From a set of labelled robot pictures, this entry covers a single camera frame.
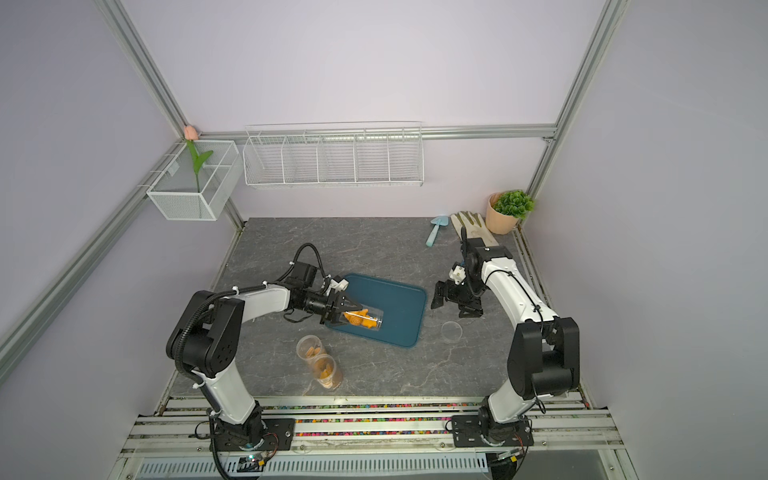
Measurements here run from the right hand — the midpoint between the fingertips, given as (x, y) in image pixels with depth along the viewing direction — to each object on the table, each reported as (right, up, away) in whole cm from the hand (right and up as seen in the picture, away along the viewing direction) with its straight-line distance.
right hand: (448, 308), depth 84 cm
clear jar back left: (-39, -11, -1) cm, 41 cm away
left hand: (-26, -2, 0) cm, 26 cm away
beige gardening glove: (+17, +26, +36) cm, 47 cm away
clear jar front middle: (-34, -16, -4) cm, 38 cm away
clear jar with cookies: (-23, -3, +1) cm, 23 cm away
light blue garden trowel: (+4, +29, +36) cm, 46 cm away
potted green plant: (+25, +32, +24) cm, 47 cm away
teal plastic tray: (-13, -2, +14) cm, 19 cm away
